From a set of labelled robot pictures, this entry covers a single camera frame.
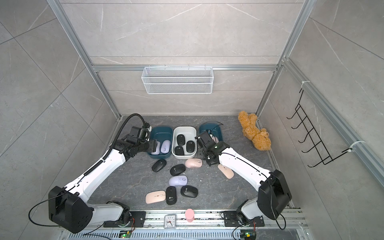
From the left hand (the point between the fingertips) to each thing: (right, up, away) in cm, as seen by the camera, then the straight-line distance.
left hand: (153, 141), depth 83 cm
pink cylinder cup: (+21, -33, -16) cm, 42 cm away
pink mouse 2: (+22, -14, +9) cm, 28 cm away
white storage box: (+16, -2, +18) cm, 25 cm away
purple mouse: (-1, -9, +14) cm, 17 cm away
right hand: (+29, -5, +1) cm, 30 cm away
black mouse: (+2, -15, +8) cm, 17 cm away
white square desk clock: (+11, -38, -11) cm, 42 cm away
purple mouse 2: (+4, -5, +15) cm, 17 cm away
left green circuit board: (-10, -44, -12) cm, 47 cm away
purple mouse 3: (+14, -23, +1) cm, 27 cm away
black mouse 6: (+13, -8, +15) cm, 21 cm away
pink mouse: (+2, -30, -3) cm, 30 cm away
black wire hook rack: (+77, 0, -20) cm, 80 cm away
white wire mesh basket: (+12, +40, +18) cm, 46 cm away
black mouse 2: (+13, -18, +6) cm, 23 cm away
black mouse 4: (+20, -27, -3) cm, 34 cm away
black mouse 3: (+11, -29, -3) cm, 31 cm away
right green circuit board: (+50, -45, -11) cm, 68 cm away
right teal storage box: (+38, +8, +23) cm, 45 cm away
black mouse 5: (+35, -14, +9) cm, 39 cm away
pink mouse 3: (+44, -20, +6) cm, 48 cm away
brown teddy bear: (+66, +1, +12) cm, 67 cm away
